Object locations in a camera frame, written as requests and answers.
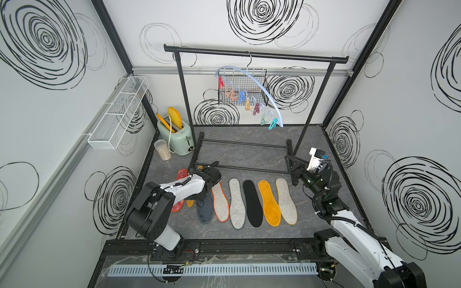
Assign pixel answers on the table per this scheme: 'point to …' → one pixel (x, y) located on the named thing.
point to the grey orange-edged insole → (221, 204)
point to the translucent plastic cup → (161, 146)
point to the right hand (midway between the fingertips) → (290, 158)
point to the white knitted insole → (197, 176)
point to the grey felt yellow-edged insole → (287, 207)
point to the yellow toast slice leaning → (168, 127)
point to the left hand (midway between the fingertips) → (191, 195)
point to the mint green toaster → (181, 142)
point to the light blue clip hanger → (257, 78)
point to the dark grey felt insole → (204, 207)
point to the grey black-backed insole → (254, 210)
